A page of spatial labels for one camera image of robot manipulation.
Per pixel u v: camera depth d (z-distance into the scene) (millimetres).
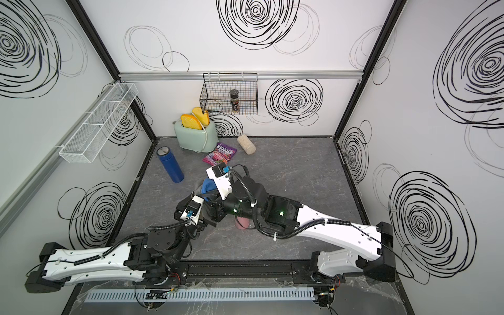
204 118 1045
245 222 829
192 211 516
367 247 390
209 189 560
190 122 1000
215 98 889
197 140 1026
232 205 488
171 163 907
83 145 710
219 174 489
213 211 482
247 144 1119
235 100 859
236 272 754
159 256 488
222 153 1084
